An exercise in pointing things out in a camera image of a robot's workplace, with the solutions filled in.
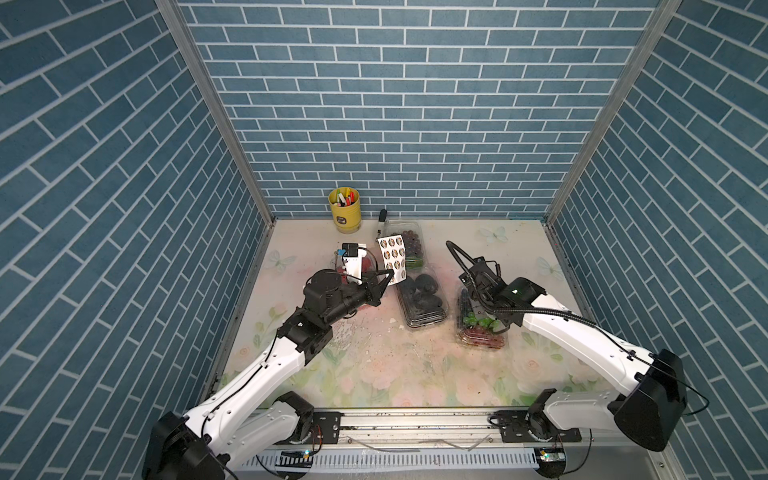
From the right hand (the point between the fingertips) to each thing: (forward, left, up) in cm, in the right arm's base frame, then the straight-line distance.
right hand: (487, 300), depth 81 cm
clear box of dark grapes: (+26, +21, -8) cm, 35 cm away
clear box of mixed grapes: (-3, +1, -10) cm, 11 cm away
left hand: (-3, +23, +14) cm, 27 cm away
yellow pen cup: (+34, +46, 0) cm, 58 cm away
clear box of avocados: (+4, +17, -8) cm, 19 cm away
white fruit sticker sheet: (+3, +26, +16) cm, 31 cm away
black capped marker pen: (+38, +35, -10) cm, 52 cm away
